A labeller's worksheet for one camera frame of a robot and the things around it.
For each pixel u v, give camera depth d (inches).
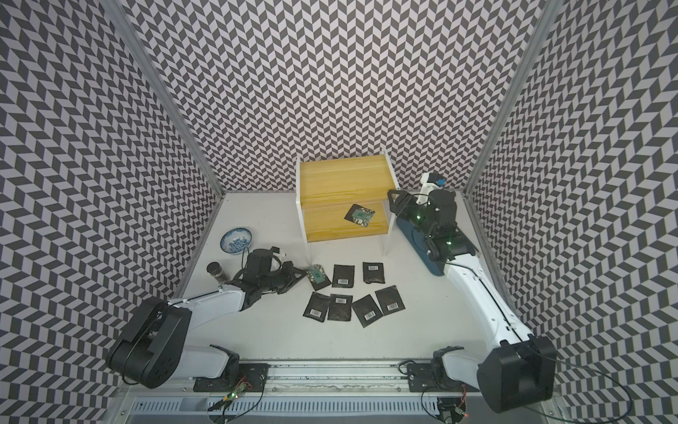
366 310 33.5
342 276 36.8
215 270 32.9
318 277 35.6
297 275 31.9
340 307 34.0
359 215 35.6
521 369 19.2
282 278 30.5
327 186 29.9
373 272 36.9
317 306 34.1
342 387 28.5
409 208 25.7
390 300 34.8
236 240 39.1
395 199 27.9
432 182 25.3
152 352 16.6
